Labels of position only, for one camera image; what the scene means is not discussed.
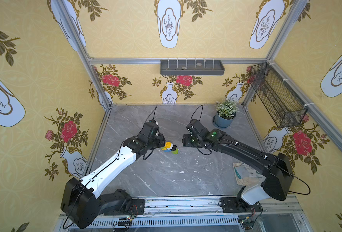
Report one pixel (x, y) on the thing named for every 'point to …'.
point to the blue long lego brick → (167, 151)
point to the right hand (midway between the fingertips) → (184, 143)
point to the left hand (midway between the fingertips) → (167, 140)
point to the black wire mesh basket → (279, 101)
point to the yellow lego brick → (169, 145)
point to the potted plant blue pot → (226, 110)
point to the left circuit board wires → (127, 221)
